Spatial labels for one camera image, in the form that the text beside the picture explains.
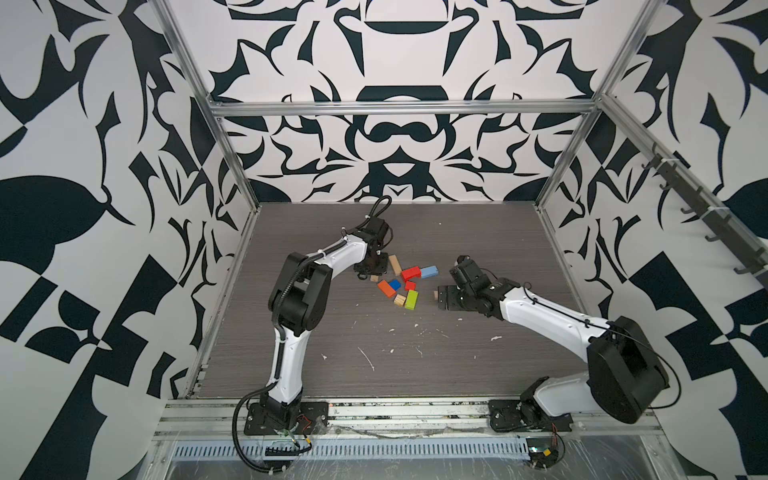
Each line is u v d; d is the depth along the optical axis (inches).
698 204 23.5
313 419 29.2
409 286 38.0
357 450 25.5
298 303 21.3
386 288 37.9
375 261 34.5
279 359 23.1
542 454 28.0
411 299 37.0
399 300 37.0
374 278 38.8
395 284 38.3
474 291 26.4
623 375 16.7
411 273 39.0
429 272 39.2
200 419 29.9
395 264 40.1
